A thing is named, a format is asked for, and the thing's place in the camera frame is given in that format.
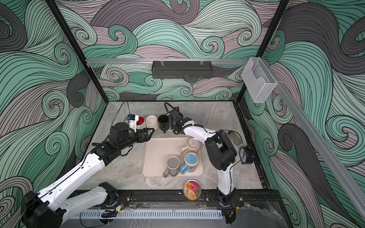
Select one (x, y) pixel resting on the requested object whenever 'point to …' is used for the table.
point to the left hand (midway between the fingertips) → (150, 129)
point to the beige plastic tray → (156, 150)
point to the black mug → (164, 122)
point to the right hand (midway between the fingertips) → (177, 124)
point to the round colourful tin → (192, 189)
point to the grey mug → (173, 166)
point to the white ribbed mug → (151, 122)
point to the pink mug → (193, 145)
